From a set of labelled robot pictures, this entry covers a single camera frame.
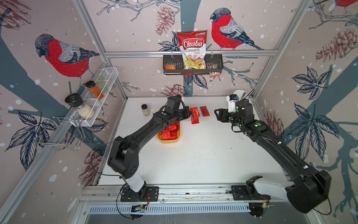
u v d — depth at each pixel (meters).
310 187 0.37
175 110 0.68
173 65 0.92
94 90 0.72
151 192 0.74
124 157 0.45
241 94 1.03
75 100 0.59
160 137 0.94
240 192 0.73
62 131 0.59
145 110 1.03
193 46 0.81
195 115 0.85
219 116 0.70
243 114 0.56
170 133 0.95
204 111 1.10
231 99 0.67
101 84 0.77
